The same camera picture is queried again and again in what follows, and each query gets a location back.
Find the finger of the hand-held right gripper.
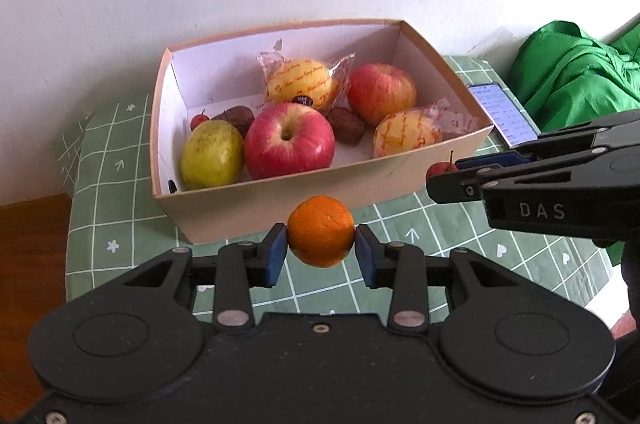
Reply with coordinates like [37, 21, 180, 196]
[426, 124, 640, 205]
[456, 110, 640, 169]

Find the smartphone with lit screen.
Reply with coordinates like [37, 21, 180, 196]
[467, 82, 541, 149]

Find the red jujube date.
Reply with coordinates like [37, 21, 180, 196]
[326, 106, 365, 145]

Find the green checked tablecloth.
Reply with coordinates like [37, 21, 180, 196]
[52, 55, 613, 315]

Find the dark brown jujube date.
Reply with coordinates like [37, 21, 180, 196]
[212, 105, 256, 137]

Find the green pear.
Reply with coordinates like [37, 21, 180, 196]
[180, 120, 245, 191]

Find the plastic-wrapped yellow orange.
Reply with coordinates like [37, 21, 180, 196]
[372, 98, 473, 159]
[257, 38, 356, 115]

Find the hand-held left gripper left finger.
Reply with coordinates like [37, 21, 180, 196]
[122, 223, 290, 332]

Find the cardboard box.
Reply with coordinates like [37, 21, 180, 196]
[150, 18, 494, 245]

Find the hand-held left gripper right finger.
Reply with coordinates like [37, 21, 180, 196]
[354, 224, 523, 332]

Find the small orange tangerine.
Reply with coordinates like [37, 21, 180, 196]
[287, 196, 355, 268]

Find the bright green cloth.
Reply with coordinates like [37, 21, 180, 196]
[509, 20, 640, 135]

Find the red apple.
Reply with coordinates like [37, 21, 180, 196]
[346, 62, 418, 127]
[244, 102, 336, 179]

